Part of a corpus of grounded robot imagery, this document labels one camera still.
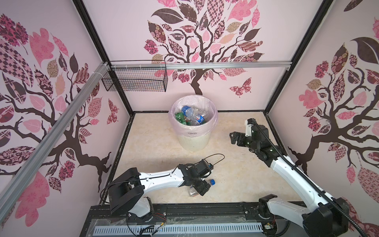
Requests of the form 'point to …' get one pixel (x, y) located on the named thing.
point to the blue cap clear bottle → (193, 192)
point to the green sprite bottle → (180, 117)
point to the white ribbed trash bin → (194, 143)
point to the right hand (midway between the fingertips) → (237, 133)
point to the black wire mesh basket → (136, 76)
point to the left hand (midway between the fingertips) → (201, 186)
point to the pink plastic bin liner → (194, 100)
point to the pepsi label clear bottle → (199, 119)
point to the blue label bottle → (188, 111)
